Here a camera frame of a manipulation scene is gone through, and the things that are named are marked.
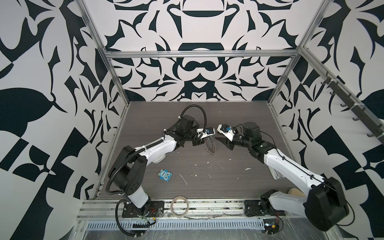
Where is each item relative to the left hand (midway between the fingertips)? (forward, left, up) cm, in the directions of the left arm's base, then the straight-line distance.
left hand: (208, 129), depth 84 cm
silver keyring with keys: (-8, -3, -7) cm, 11 cm away
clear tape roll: (-37, +19, -17) cm, 45 cm away
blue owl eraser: (-19, +25, -15) cm, 35 cm away
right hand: (-4, -5, +4) cm, 7 cm away
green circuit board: (-43, -27, -17) cm, 54 cm away
